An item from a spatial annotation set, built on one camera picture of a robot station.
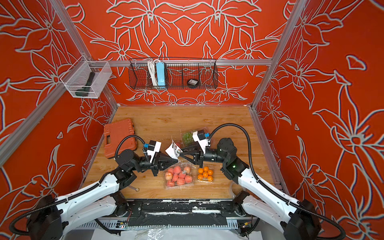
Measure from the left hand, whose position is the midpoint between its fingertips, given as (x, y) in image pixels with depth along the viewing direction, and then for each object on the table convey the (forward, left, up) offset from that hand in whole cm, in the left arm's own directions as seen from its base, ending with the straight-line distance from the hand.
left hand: (176, 161), depth 61 cm
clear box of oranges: (+5, -14, -25) cm, 29 cm away
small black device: (+55, -3, +1) cm, 55 cm away
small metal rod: (-5, +23, -27) cm, 36 cm away
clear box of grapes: (+20, -4, -19) cm, 28 cm away
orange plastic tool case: (+28, +49, -24) cm, 61 cm away
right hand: (+3, -2, +2) cm, 4 cm away
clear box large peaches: (+2, 0, -23) cm, 23 cm away
